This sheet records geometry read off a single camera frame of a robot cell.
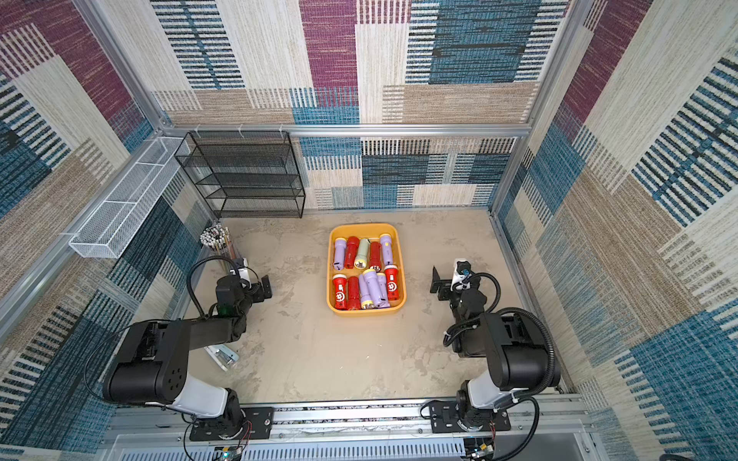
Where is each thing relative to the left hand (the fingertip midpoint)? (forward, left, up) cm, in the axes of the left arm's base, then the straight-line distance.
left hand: (253, 278), depth 94 cm
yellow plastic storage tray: (+4, -36, -2) cm, 37 cm away
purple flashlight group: (+13, -44, -2) cm, 46 cm away
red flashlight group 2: (-7, -33, -2) cm, 34 cm away
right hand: (-1, -64, +4) cm, 64 cm away
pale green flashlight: (+9, -35, -2) cm, 36 cm away
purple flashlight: (+12, -27, -3) cm, 30 cm away
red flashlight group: (+9, -40, -2) cm, 41 cm away
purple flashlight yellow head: (-8, -37, -2) cm, 37 cm away
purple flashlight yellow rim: (-2, -38, +1) cm, 38 cm away
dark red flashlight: (+14, -32, -2) cm, 35 cm away
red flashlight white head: (0, -28, -3) cm, 28 cm away
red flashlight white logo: (+3, -45, -3) cm, 45 cm away
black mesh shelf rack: (+37, +8, +13) cm, 40 cm away
